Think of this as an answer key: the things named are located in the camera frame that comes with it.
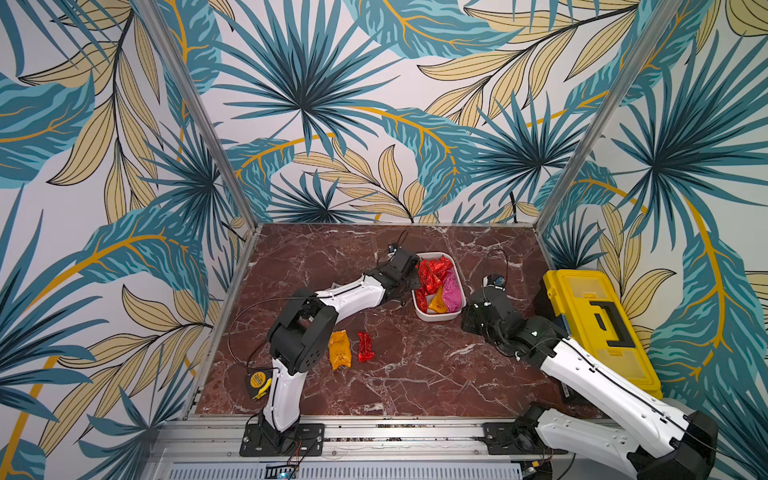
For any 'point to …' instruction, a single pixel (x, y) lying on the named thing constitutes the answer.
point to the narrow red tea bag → (365, 352)
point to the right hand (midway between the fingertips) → (467, 312)
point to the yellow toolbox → (592, 316)
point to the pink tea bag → (451, 292)
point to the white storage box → (432, 316)
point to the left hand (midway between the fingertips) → (415, 280)
